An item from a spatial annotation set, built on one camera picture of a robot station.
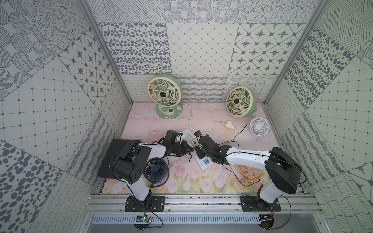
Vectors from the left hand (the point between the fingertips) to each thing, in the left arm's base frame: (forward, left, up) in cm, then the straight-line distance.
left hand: (193, 147), depth 90 cm
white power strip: (-9, -7, -3) cm, 12 cm away
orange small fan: (-17, -31, +2) cm, 35 cm away
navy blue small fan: (-17, +19, +4) cm, 26 cm away
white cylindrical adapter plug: (+20, -26, -2) cm, 33 cm away
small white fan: (+14, -44, +4) cm, 47 cm away
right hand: (-1, -3, +2) cm, 4 cm away
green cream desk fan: (+32, -34, +10) cm, 47 cm away
